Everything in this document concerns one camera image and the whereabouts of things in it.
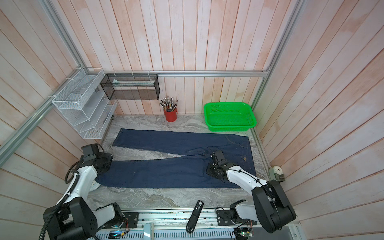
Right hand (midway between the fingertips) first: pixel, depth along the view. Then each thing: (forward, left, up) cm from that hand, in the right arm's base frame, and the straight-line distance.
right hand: (209, 169), depth 90 cm
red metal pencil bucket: (+43, +28, +3) cm, 52 cm away
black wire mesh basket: (+51, +55, +25) cm, 79 cm away
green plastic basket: (+46, -19, 0) cm, 49 cm away
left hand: (+1, +57, +10) cm, 58 cm away
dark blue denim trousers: (-2, +12, +1) cm, 12 cm away
